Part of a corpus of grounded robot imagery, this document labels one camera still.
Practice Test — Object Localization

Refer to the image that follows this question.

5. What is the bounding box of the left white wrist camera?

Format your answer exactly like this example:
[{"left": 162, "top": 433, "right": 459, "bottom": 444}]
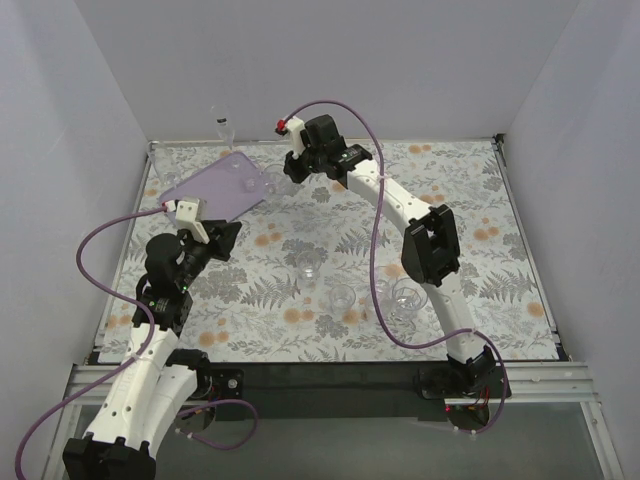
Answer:
[{"left": 163, "top": 197, "right": 209, "bottom": 244}]

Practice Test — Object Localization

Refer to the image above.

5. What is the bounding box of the purple plastic tray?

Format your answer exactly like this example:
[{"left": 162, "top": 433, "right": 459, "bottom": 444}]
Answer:
[{"left": 159, "top": 151, "right": 266, "bottom": 221}]

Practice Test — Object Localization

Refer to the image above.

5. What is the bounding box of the floral patterned tablecloth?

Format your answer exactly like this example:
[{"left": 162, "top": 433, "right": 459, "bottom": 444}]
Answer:
[{"left": 99, "top": 140, "right": 561, "bottom": 365}]

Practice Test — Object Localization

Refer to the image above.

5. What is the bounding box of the large clear tumbler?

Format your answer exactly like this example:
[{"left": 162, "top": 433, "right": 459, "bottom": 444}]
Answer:
[
  {"left": 262, "top": 164, "right": 295, "bottom": 199},
  {"left": 391, "top": 277, "right": 428, "bottom": 320}
]

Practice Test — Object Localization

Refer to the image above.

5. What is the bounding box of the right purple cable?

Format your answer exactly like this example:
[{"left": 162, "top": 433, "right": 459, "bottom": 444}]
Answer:
[{"left": 279, "top": 101, "right": 511, "bottom": 435}]

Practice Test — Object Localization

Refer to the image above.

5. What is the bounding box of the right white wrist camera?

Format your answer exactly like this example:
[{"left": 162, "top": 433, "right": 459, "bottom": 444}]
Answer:
[{"left": 276, "top": 116, "right": 305, "bottom": 159}]

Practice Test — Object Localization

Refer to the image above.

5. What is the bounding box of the clear champagne flute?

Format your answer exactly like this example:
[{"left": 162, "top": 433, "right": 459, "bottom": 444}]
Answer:
[{"left": 210, "top": 104, "right": 235, "bottom": 157}]

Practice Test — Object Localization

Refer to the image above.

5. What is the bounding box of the purple cable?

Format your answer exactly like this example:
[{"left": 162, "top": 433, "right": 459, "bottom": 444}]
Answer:
[
  {"left": 14, "top": 202, "right": 260, "bottom": 480},
  {"left": 279, "top": 101, "right": 511, "bottom": 435}
]

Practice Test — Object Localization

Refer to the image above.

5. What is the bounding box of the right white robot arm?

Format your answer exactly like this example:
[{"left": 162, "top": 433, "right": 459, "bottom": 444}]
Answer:
[{"left": 276, "top": 115, "right": 508, "bottom": 396}]

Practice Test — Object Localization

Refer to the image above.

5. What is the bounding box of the clear stemmed glass back left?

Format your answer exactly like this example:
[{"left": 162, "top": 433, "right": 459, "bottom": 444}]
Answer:
[{"left": 148, "top": 141, "right": 182, "bottom": 188}]

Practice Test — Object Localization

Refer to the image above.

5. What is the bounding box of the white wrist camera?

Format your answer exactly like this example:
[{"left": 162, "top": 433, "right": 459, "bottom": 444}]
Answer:
[
  {"left": 163, "top": 197, "right": 209, "bottom": 244},
  {"left": 276, "top": 116, "right": 305, "bottom": 159}
]

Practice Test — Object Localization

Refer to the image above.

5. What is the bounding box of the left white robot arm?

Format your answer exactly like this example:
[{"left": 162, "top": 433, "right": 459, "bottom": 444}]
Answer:
[{"left": 62, "top": 220, "right": 241, "bottom": 479}]

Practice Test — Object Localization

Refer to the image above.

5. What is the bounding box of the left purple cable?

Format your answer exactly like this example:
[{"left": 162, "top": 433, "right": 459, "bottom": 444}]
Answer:
[{"left": 14, "top": 202, "right": 260, "bottom": 480}]

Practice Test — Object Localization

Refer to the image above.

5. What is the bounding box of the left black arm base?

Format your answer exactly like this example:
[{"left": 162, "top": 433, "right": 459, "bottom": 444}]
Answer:
[{"left": 175, "top": 369, "right": 250, "bottom": 433}]

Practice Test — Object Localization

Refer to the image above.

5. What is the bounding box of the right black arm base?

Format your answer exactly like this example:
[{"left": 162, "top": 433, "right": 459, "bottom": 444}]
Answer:
[{"left": 413, "top": 362, "right": 511, "bottom": 433}]

